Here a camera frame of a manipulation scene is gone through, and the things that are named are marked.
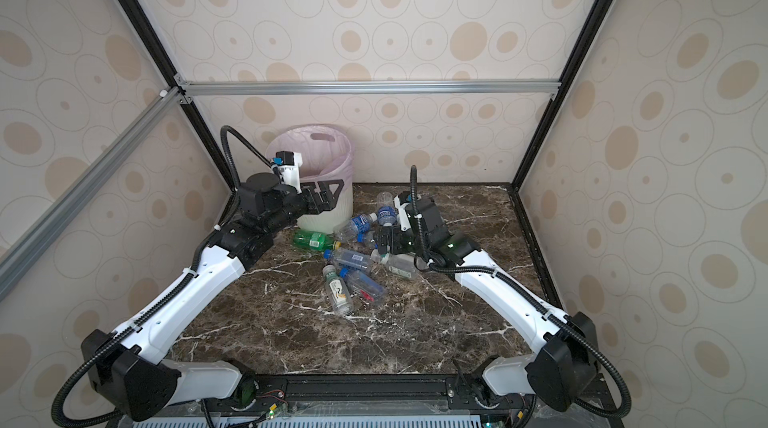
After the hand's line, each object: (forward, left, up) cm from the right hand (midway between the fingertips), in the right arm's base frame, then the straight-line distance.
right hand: (390, 233), depth 78 cm
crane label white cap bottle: (-9, +15, -16) cm, 24 cm away
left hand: (+4, +12, +16) cm, 20 cm away
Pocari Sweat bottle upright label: (+20, +1, -16) cm, 26 cm away
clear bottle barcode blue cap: (+3, +13, -17) cm, 21 cm away
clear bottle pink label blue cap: (-6, +8, -17) cm, 20 cm away
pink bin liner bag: (+36, +22, -2) cm, 42 cm away
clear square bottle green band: (+3, -3, -21) cm, 22 cm away
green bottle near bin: (+9, +25, -17) cm, 31 cm away
